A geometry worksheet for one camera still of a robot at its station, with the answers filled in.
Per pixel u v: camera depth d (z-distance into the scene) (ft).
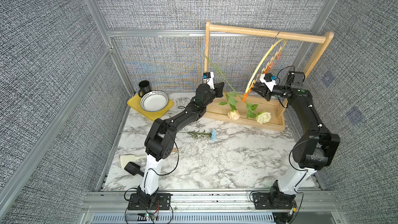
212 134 3.02
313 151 1.57
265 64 2.62
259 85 2.59
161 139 1.82
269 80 2.23
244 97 2.56
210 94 2.37
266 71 2.73
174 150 2.95
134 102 3.71
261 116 2.67
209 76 2.54
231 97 2.94
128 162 2.75
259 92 2.60
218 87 2.55
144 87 3.69
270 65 2.64
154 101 3.76
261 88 2.47
